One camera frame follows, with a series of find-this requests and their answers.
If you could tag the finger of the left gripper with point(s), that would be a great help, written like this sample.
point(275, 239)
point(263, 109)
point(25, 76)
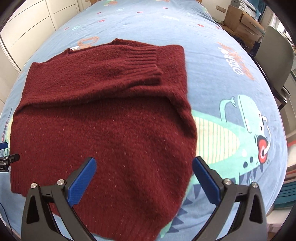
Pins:
point(6, 161)

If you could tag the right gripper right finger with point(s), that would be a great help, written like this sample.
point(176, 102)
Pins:
point(250, 220)

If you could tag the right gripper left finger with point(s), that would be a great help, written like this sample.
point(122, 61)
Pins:
point(38, 222)

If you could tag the dark red knit sweater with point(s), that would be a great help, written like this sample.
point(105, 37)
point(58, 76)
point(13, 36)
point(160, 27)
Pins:
point(124, 104)

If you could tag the blue cartoon print bedsheet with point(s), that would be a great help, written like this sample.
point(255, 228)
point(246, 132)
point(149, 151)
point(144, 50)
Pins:
point(240, 132)

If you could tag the white wardrobe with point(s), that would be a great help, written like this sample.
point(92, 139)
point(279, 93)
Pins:
point(34, 22)

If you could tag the grey chair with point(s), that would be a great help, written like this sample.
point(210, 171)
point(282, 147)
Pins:
point(275, 58)

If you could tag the wooden drawer cabinet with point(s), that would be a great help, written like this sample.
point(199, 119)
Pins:
point(242, 25)

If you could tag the grey storage box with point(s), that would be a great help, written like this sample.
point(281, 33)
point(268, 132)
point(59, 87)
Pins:
point(245, 6)

